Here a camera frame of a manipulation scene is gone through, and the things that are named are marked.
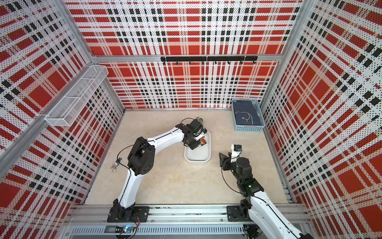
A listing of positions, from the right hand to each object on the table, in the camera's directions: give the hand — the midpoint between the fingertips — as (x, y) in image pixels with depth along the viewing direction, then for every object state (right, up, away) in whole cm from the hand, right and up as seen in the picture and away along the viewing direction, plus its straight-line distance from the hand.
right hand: (226, 153), depth 83 cm
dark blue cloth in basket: (+20, +24, +25) cm, 40 cm away
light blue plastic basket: (+21, +13, +22) cm, 33 cm away
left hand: (-18, +4, +14) cm, 23 cm away
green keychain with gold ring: (-15, +20, +32) cm, 41 cm away
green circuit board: (-49, -33, -13) cm, 61 cm away
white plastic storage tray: (-14, -3, +13) cm, 19 cm away
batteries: (-67, -9, +6) cm, 67 cm away
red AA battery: (-13, +5, +19) cm, 23 cm away
